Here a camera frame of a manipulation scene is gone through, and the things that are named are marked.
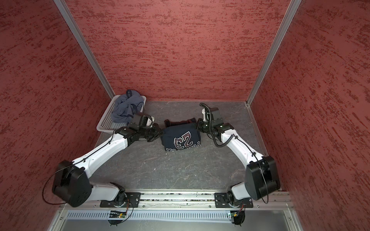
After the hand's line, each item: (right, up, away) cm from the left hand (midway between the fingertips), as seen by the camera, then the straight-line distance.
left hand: (165, 134), depth 81 cm
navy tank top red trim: (+7, -1, +1) cm, 7 cm away
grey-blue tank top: (-33, +19, +24) cm, 45 cm away
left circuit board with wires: (-24, -40, -9) cm, 48 cm away
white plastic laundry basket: (-45, +4, +19) cm, 49 cm away
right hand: (+17, +4, +3) cm, 17 cm away
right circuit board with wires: (+40, -41, -8) cm, 58 cm away
